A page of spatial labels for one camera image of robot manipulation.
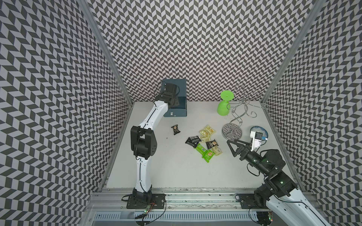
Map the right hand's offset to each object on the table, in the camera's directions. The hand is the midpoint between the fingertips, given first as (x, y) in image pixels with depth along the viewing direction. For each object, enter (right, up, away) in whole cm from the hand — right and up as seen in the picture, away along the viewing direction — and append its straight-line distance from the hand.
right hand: (229, 144), depth 69 cm
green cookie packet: (-8, -12, +20) cm, 24 cm away
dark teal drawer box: (-26, +18, +35) cm, 48 cm away
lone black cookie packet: (-30, +4, +30) cm, 42 cm away
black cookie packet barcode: (-17, -3, +22) cm, 28 cm away
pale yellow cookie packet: (-2, -9, +20) cm, 22 cm away
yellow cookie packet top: (-5, +4, +32) cm, 33 cm away
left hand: (-31, +24, +26) cm, 47 cm away
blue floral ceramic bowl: (+28, +5, +27) cm, 39 cm away
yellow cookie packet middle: (-9, 0, +28) cm, 29 cm away
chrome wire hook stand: (+10, +4, +28) cm, 30 cm away
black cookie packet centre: (-6, -6, +24) cm, 26 cm away
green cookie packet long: (-12, -9, +22) cm, 27 cm away
